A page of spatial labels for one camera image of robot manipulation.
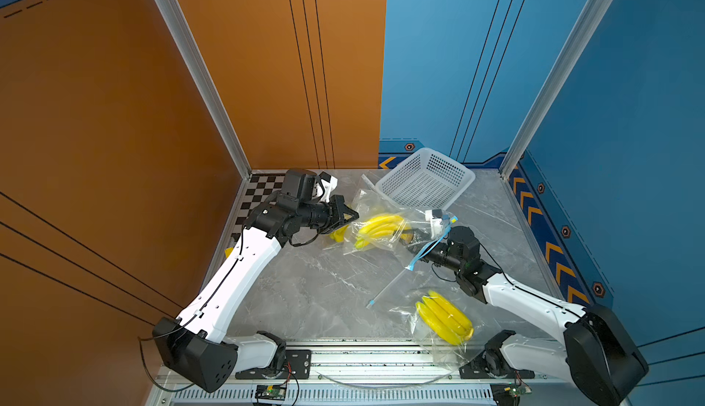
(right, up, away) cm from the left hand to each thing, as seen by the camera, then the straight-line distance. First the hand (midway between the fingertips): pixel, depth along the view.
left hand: (361, 212), depth 69 cm
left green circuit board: (-24, -48, +3) cm, 54 cm away
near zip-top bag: (+19, -38, +5) cm, 43 cm away
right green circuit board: (+40, -46, +1) cm, 61 cm away
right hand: (+10, -8, +8) cm, 15 cm away
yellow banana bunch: (+6, -5, +6) cm, 9 cm away
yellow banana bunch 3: (+25, -32, +10) cm, 42 cm away
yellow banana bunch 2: (-5, -5, -3) cm, 8 cm away
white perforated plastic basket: (+28, +12, +47) cm, 56 cm away
